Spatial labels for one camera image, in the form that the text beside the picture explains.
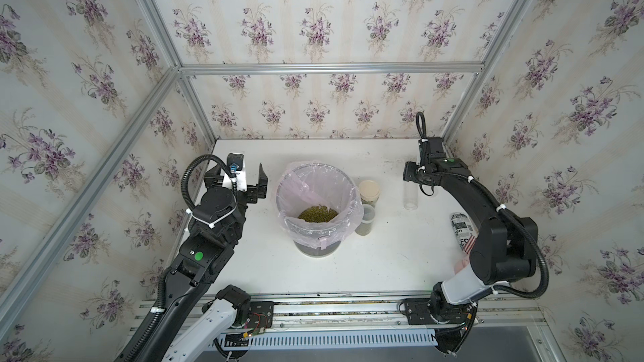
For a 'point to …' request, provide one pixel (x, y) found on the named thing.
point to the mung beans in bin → (318, 214)
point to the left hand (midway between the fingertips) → (239, 166)
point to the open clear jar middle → (368, 219)
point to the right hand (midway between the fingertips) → (418, 173)
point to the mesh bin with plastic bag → (309, 183)
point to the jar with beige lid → (369, 192)
